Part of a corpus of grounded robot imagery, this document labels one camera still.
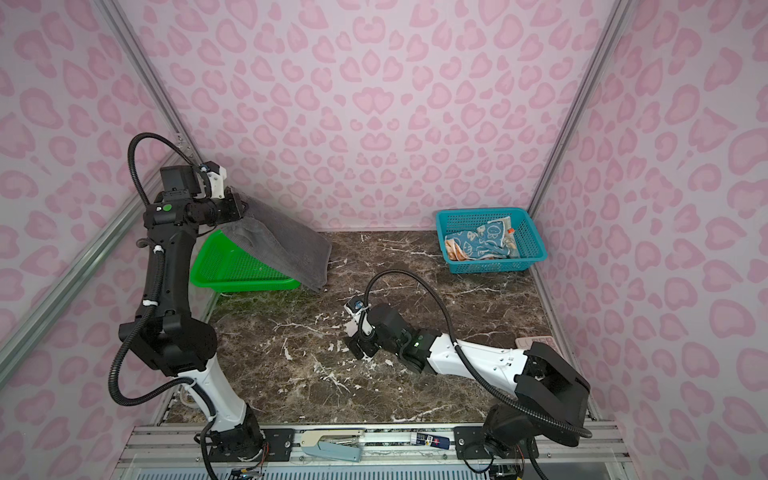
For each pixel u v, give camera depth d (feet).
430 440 2.36
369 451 2.40
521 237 3.66
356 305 2.22
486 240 3.63
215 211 2.22
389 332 1.98
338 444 2.36
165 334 1.54
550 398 1.37
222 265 3.63
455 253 3.37
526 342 2.93
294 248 3.01
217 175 2.35
